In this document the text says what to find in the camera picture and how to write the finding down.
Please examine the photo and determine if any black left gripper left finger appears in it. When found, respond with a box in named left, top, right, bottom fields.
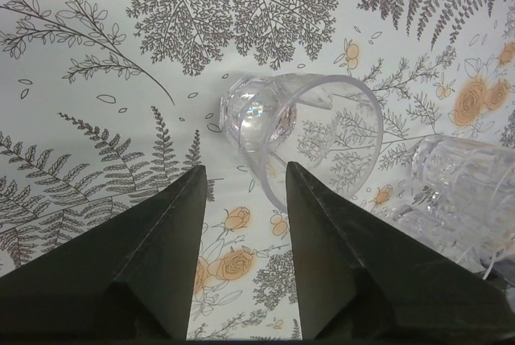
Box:
left=1, top=166, right=207, bottom=341

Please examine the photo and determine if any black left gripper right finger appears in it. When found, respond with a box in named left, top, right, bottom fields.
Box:
left=286, top=162, right=514, bottom=341

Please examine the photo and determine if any clear tumbler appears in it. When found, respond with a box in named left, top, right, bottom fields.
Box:
left=219, top=73, right=384, bottom=212

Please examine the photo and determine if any small clear glass right front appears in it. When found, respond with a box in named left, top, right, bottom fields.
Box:
left=382, top=203, right=505, bottom=275

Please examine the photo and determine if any small clear glass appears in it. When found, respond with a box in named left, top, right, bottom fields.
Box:
left=411, top=134, right=514, bottom=240
left=382, top=203, right=505, bottom=275

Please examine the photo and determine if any small clear glass right back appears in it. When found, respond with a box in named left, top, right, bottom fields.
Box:
left=411, top=134, right=514, bottom=240

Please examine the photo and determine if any floral patterned tablecloth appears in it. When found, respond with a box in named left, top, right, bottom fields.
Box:
left=1, top=0, right=514, bottom=340

